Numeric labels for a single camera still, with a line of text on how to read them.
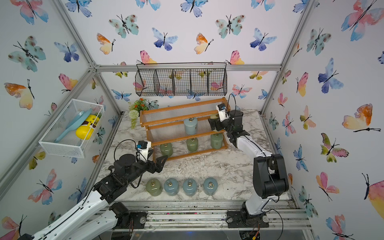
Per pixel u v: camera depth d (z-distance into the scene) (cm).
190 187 77
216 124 80
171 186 77
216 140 94
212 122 80
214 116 86
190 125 85
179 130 91
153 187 77
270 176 46
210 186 76
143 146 61
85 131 70
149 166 65
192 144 93
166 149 90
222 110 77
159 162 66
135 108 103
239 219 73
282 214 77
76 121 67
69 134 70
